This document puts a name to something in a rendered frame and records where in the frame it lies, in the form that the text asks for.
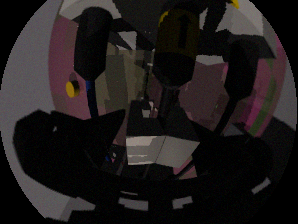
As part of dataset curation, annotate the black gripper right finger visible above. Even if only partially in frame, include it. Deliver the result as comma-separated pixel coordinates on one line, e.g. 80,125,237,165
189,119,249,177

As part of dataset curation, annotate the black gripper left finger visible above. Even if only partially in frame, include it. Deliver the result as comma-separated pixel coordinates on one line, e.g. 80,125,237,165
49,109,125,169

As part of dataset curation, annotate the yellow round disc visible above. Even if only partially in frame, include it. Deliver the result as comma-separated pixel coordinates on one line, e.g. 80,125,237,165
65,80,80,97

